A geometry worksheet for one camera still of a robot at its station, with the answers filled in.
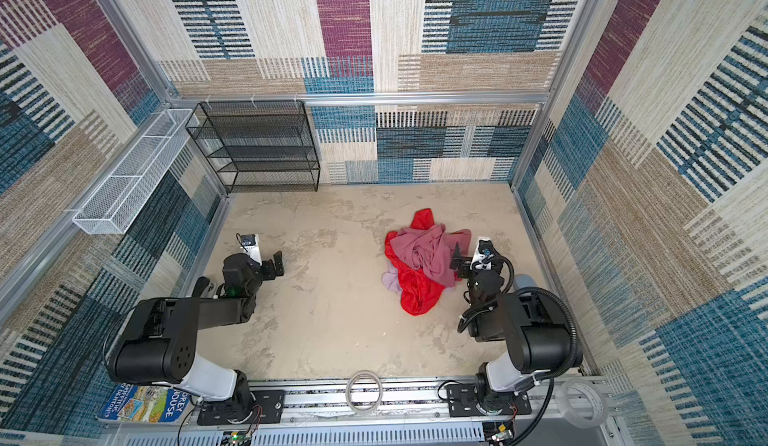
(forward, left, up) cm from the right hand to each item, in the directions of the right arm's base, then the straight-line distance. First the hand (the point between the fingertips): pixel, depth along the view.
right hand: (474, 246), depth 89 cm
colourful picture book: (-36, +84, -7) cm, 92 cm away
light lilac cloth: (-5, +25, -10) cm, 27 cm away
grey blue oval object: (-6, -16, -12) cm, 21 cm away
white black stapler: (-7, +80, -7) cm, 81 cm away
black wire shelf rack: (+41, +70, +8) cm, 82 cm away
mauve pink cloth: (0, +12, 0) cm, 12 cm away
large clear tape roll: (-39, -23, -8) cm, 46 cm away
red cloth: (-11, +17, -6) cm, 21 cm away
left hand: (+3, +64, -3) cm, 64 cm away
